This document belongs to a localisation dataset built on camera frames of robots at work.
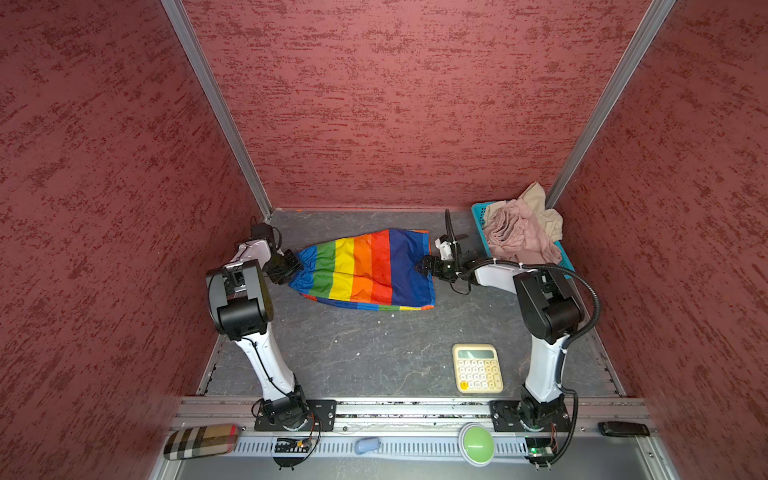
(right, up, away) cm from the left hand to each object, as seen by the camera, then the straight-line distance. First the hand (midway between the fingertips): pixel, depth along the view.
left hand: (299, 274), depth 98 cm
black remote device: (+90, -35, -26) cm, 100 cm away
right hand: (+42, 0, +1) cm, 42 cm away
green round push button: (+52, -37, -29) cm, 70 cm away
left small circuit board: (+6, -41, -26) cm, 49 cm away
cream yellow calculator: (+56, -24, -18) cm, 63 cm away
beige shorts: (+86, +28, +11) cm, 91 cm away
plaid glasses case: (-13, -35, -30) cm, 48 cm away
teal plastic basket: (+65, +23, +12) cm, 70 cm away
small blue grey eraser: (+26, -36, -30) cm, 53 cm away
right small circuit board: (+67, -39, -28) cm, 83 cm away
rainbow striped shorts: (+27, +1, +4) cm, 28 cm away
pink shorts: (+74, +14, +2) cm, 75 cm away
